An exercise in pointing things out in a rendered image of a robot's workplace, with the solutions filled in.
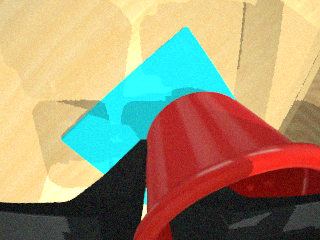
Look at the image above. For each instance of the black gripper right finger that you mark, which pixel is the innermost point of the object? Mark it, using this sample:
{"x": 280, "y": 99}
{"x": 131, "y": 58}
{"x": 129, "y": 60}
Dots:
{"x": 226, "y": 215}

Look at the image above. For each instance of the red plastic cup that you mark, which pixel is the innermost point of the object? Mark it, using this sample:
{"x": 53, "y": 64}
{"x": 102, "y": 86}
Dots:
{"x": 202, "y": 142}

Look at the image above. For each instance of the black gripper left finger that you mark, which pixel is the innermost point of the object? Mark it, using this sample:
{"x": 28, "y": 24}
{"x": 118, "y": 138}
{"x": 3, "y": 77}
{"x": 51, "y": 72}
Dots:
{"x": 110, "y": 209}

